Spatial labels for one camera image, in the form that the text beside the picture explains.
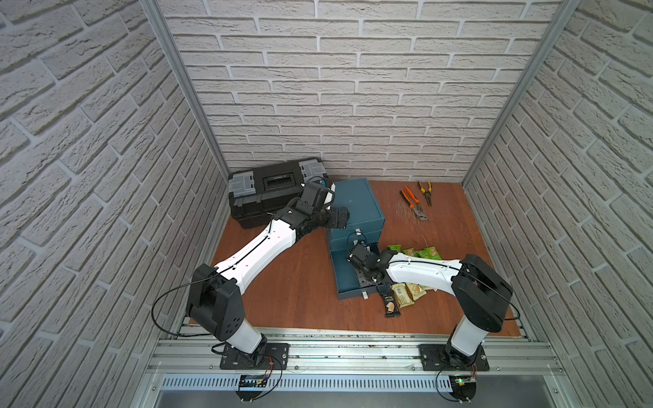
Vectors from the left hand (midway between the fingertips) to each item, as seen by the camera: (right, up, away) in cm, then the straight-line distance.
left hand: (343, 211), depth 82 cm
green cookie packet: (+21, -15, +15) cm, 30 cm away
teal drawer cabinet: (+5, +5, +3) cm, 8 cm away
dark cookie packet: (+16, -32, +1) cm, 35 cm away
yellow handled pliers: (+41, +8, +35) cm, 55 cm away
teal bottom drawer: (+2, -26, +8) cm, 27 cm away
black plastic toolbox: (-32, +6, +10) cm, 34 cm away
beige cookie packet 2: (+25, -28, +3) cm, 38 cm away
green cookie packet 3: (+33, -16, +13) cm, 39 cm away
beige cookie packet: (+21, -29, +3) cm, 36 cm away
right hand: (+10, -23, +8) cm, 27 cm away
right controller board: (+34, -50, -12) cm, 61 cm away
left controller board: (-27, -50, -10) cm, 58 cm away
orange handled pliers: (+33, +2, +29) cm, 44 cm away
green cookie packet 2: (+26, -16, +13) cm, 33 cm away
